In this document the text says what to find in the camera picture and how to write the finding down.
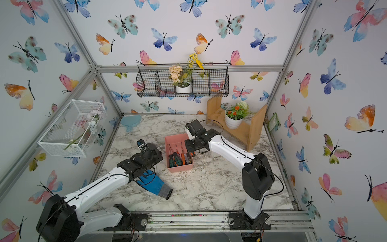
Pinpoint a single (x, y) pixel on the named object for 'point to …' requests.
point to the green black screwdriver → (176, 159)
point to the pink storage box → (174, 140)
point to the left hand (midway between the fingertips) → (162, 152)
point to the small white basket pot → (186, 89)
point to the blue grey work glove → (149, 180)
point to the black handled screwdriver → (171, 161)
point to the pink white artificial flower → (92, 129)
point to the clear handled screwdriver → (186, 158)
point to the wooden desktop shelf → (249, 136)
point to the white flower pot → (232, 123)
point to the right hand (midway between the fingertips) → (189, 145)
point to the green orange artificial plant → (239, 111)
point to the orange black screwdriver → (193, 155)
